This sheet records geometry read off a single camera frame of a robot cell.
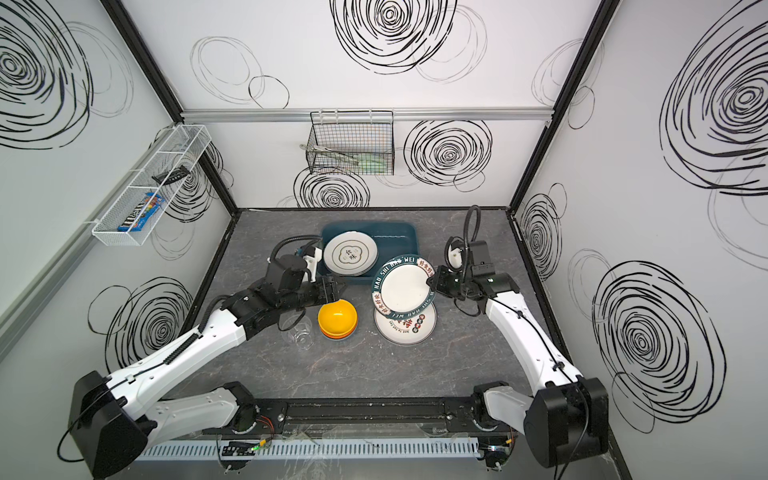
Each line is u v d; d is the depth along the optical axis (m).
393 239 1.11
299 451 0.83
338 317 0.87
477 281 0.59
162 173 0.76
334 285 0.69
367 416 0.75
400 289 0.85
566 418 0.38
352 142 0.99
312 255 0.70
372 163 0.87
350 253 1.05
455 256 0.74
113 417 0.37
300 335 0.87
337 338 0.83
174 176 0.79
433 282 0.79
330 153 0.85
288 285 0.59
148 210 0.72
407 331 0.88
